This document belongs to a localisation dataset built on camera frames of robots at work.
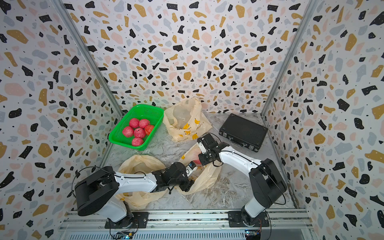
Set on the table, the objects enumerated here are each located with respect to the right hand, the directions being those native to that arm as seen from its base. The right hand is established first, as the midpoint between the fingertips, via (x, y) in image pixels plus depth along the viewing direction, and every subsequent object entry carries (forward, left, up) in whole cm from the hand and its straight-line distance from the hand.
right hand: (203, 158), depth 89 cm
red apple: (+26, +43, +1) cm, 51 cm away
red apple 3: (+21, +39, +1) cm, 44 cm away
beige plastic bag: (-12, -3, +2) cm, 12 cm away
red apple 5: (+19, +52, 0) cm, 56 cm away
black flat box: (+22, -28, -3) cm, 36 cm away
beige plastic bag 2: (+36, +15, -6) cm, 40 cm away
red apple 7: (-2, +4, -1) cm, 4 cm away
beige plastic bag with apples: (-5, +39, 0) cm, 40 cm away
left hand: (-11, +4, -4) cm, 13 cm away
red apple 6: (+18, +43, +1) cm, 47 cm away
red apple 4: (+26, +50, +2) cm, 56 cm away
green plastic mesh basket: (+41, +41, -5) cm, 58 cm away
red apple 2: (+10, +43, +2) cm, 44 cm away
